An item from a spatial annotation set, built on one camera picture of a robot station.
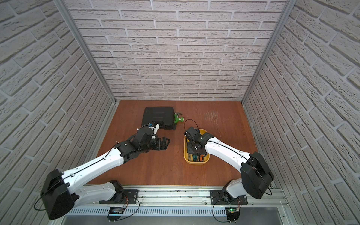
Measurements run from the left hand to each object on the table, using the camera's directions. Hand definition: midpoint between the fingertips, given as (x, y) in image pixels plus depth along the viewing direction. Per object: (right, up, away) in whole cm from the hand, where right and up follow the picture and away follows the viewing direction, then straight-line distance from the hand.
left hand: (166, 139), depth 79 cm
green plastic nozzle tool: (+4, +10, +25) cm, 28 cm away
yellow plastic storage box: (+24, -13, +9) cm, 29 cm away
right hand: (+16, -8, +6) cm, 19 cm away
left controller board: (-25, -37, -9) cm, 46 cm away
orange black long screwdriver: (+21, -14, +7) cm, 26 cm away
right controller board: (+35, -37, -8) cm, 52 cm away
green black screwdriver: (+17, -13, +7) cm, 22 cm away
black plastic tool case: (-6, +13, +26) cm, 29 cm away
